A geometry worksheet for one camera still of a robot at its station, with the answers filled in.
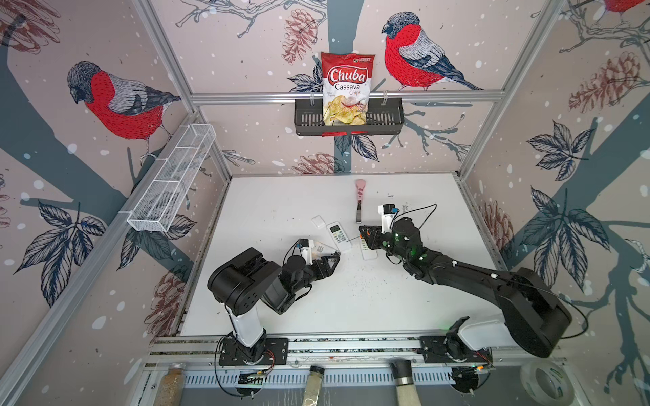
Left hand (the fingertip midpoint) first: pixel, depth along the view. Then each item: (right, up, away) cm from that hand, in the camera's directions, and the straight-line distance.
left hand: (334, 262), depth 86 cm
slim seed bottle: (-6, -28, -22) cm, 36 cm away
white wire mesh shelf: (-52, +30, -7) cm, 60 cm away
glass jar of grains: (-44, -27, -21) cm, 56 cm away
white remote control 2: (+2, +7, +11) cm, 14 cm away
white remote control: (-6, +2, +8) cm, 11 cm away
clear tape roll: (+60, -30, -17) cm, 69 cm away
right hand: (+8, +11, -3) cm, 13 cm away
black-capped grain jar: (+18, -25, -19) cm, 36 cm away
